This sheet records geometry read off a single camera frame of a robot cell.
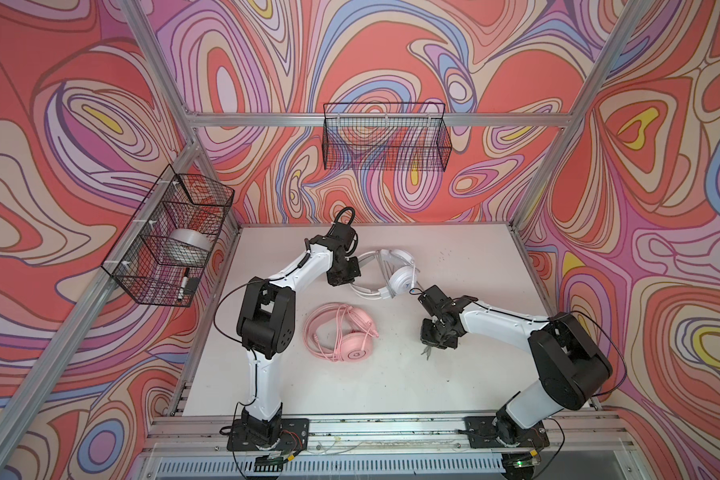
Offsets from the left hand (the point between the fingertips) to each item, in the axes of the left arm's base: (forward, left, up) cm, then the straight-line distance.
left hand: (358, 275), depth 95 cm
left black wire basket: (-7, +49, +20) cm, 54 cm away
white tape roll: (-5, +41, +24) cm, 48 cm away
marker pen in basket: (-14, +43, +17) cm, 48 cm away
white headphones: (-5, -11, +9) cm, 15 cm away
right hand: (-20, -22, -9) cm, 31 cm away
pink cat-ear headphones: (-24, 0, +2) cm, 24 cm away
